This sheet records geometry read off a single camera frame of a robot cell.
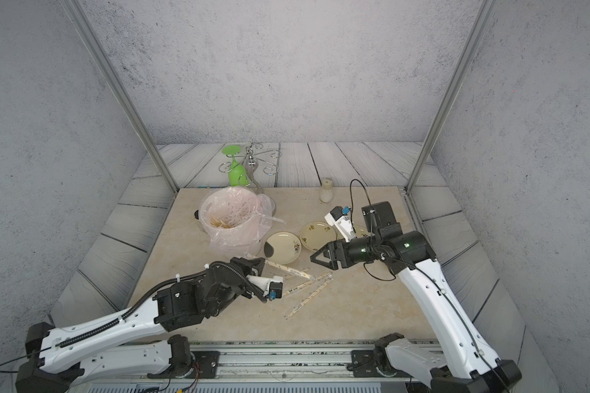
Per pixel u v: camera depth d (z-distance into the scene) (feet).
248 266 1.91
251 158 2.99
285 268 2.20
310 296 2.84
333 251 1.85
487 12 2.30
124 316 1.46
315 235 3.39
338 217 1.94
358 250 1.85
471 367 1.19
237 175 3.40
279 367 2.44
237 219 2.91
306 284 2.93
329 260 1.86
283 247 3.25
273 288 1.89
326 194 3.76
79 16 2.33
